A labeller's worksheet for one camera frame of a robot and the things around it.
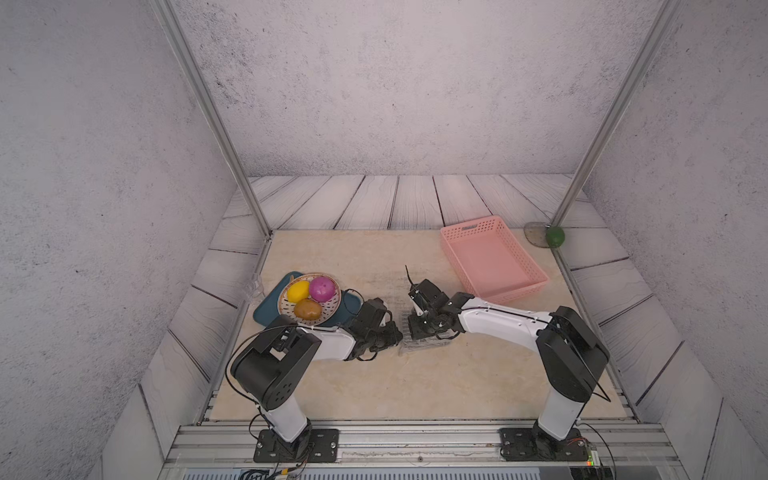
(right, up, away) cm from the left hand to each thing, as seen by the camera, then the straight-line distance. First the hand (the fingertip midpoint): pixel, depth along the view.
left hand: (408, 338), depth 90 cm
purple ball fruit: (-27, +14, +6) cm, 31 cm away
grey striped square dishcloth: (0, -1, -1) cm, 2 cm away
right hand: (+1, +3, -3) cm, 4 cm away
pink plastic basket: (+33, +21, +24) cm, 46 cm away
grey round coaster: (+52, +33, +30) cm, 69 cm away
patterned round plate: (-25, +7, +8) cm, 28 cm away
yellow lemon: (-35, +13, +6) cm, 38 cm away
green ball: (+58, +32, +27) cm, 71 cm away
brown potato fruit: (-31, +8, +3) cm, 32 cm away
